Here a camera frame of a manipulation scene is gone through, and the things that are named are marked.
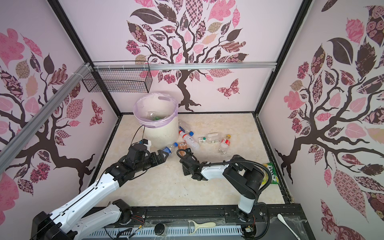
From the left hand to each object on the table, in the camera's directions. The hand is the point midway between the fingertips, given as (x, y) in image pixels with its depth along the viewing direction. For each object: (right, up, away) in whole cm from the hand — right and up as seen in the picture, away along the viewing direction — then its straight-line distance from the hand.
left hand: (163, 159), depth 78 cm
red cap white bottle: (+13, +8, +19) cm, 25 cm away
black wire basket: (-32, +50, +17) cm, 62 cm away
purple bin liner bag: (-10, +29, +21) cm, 38 cm away
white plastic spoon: (+61, -29, -6) cm, 67 cm away
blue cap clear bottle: (+7, +17, +30) cm, 35 cm away
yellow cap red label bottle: (+37, +6, +19) cm, 42 cm away
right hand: (+11, -6, +14) cm, 19 cm away
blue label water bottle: (0, +3, +16) cm, 16 cm away
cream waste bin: (-2, +12, +10) cm, 15 cm away
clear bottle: (-12, +24, +17) cm, 32 cm away
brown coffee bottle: (+9, +5, +17) cm, 19 cm away
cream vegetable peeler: (+22, -30, -7) cm, 38 cm away
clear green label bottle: (+29, +9, +29) cm, 42 cm away
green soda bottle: (-10, +23, +23) cm, 34 cm away
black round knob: (+2, -27, -16) cm, 31 cm away
